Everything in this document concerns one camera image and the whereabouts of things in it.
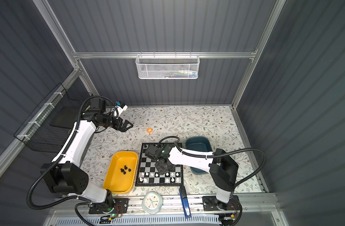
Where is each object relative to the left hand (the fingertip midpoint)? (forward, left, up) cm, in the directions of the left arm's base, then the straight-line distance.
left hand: (125, 122), depth 81 cm
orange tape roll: (+10, -10, -22) cm, 26 cm away
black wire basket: (-8, +36, +6) cm, 37 cm away
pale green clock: (-39, -15, -20) cm, 46 cm away
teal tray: (-25, -41, -18) cm, 51 cm away
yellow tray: (-23, +5, -23) cm, 32 cm away
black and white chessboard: (-24, -12, -21) cm, 34 cm away
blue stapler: (-39, -32, -19) cm, 54 cm away
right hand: (-23, -22, -17) cm, 36 cm away
